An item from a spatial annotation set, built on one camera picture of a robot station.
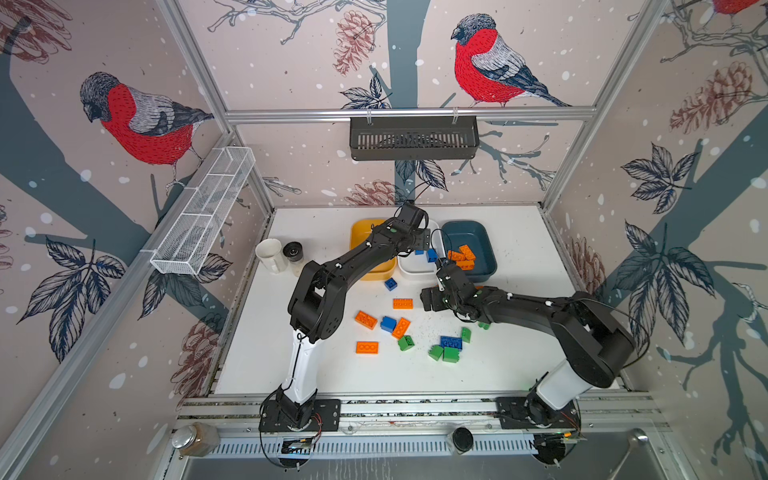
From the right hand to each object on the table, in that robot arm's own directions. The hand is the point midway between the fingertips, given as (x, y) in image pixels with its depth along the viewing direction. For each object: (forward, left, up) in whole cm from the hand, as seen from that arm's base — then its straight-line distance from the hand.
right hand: (431, 296), depth 92 cm
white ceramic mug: (+9, +52, +8) cm, 54 cm away
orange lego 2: (-17, +19, -2) cm, 25 cm away
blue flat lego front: (-13, -6, -3) cm, 15 cm away
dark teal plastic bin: (+26, -17, -2) cm, 32 cm away
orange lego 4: (-2, +9, -1) cm, 9 cm away
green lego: (-15, +8, -1) cm, 17 cm away
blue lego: (+5, +13, -1) cm, 14 cm away
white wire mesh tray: (-4, +61, +30) cm, 69 cm away
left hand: (+15, +5, +12) cm, 20 cm away
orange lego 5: (+18, -14, -1) cm, 22 cm away
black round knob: (-38, -5, +7) cm, 39 cm away
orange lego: (-8, +20, -2) cm, 22 cm away
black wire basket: (+50, +6, +26) cm, 57 cm away
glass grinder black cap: (+10, +45, +9) cm, 47 cm away
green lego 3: (-17, -5, -4) cm, 18 cm away
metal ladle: (-34, -47, -3) cm, 59 cm away
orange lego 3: (-10, +9, -2) cm, 14 cm away
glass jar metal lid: (-41, +53, +8) cm, 67 cm away
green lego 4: (-8, -16, -3) cm, 18 cm away
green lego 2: (-17, -1, -2) cm, 17 cm away
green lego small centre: (-12, -10, -2) cm, 15 cm away
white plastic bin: (+13, +5, -2) cm, 14 cm away
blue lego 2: (-9, +13, -1) cm, 16 cm away
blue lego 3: (+16, -1, -1) cm, 17 cm away
